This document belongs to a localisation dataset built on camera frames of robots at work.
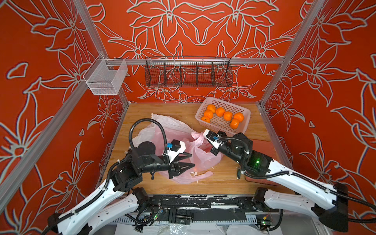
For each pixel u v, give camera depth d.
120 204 0.57
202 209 0.73
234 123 1.00
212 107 1.09
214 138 0.52
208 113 1.06
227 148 0.56
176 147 0.47
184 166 0.52
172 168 0.48
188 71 0.98
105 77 0.93
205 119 1.03
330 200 0.40
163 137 0.48
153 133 0.95
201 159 0.68
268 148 0.88
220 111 1.07
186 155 0.57
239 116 1.03
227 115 1.06
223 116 1.06
